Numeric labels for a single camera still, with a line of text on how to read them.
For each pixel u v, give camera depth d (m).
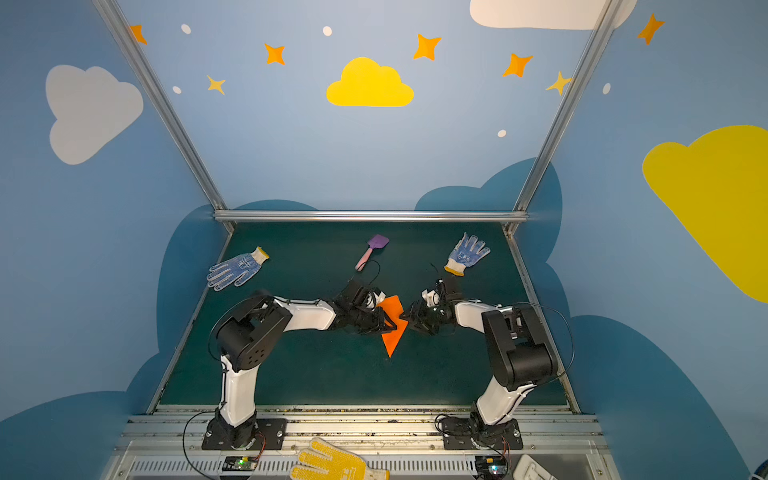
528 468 0.69
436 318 0.82
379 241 1.16
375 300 0.83
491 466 0.72
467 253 1.14
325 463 0.70
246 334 0.52
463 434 0.75
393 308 0.98
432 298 0.88
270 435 0.75
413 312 0.85
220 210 1.15
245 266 1.08
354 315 0.81
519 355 0.47
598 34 0.72
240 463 0.72
